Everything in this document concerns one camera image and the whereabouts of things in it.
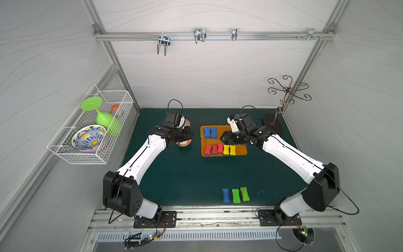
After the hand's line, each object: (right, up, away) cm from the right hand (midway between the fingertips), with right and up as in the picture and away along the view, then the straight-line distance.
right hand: (224, 136), depth 81 cm
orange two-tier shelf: (+12, -10, +17) cm, 23 cm away
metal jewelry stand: (+39, +26, +8) cm, 47 cm away
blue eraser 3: (+1, -30, -1) cm, 31 cm away
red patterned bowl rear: (-23, +7, +27) cm, 36 cm away
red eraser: (-8, -9, +15) cm, 20 cm away
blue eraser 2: (-5, +2, +7) cm, 9 cm away
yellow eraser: (+3, -10, +15) cm, 18 cm away
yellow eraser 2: (+7, -10, +15) cm, 19 cm away
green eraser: (+6, -30, -2) cm, 31 cm away
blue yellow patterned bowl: (-57, 0, -19) cm, 60 cm away
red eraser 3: (-1, -9, +15) cm, 17 cm away
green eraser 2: (+11, -31, -2) cm, 33 cm away
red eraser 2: (-4, -9, +15) cm, 18 cm away
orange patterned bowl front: (-23, -6, +18) cm, 30 cm away
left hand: (-17, +1, +1) cm, 17 cm away
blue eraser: (-9, +2, +8) cm, 12 cm away
